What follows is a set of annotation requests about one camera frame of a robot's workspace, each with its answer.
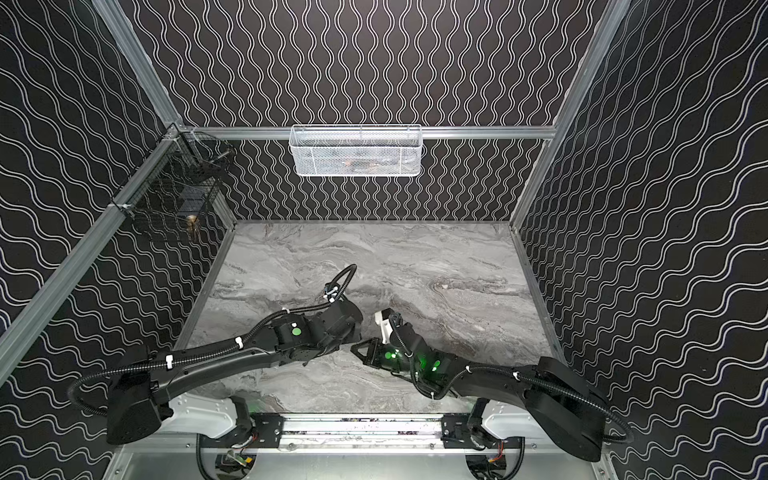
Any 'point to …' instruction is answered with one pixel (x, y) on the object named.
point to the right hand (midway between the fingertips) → (350, 352)
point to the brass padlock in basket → (192, 222)
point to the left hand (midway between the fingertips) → (368, 327)
